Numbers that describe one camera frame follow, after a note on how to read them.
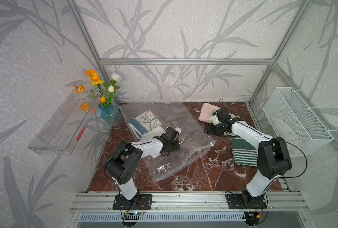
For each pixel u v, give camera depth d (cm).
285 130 77
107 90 89
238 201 73
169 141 74
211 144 89
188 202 75
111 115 98
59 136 64
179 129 102
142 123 102
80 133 64
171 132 75
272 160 47
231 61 197
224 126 69
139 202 72
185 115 112
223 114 74
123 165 46
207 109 114
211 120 86
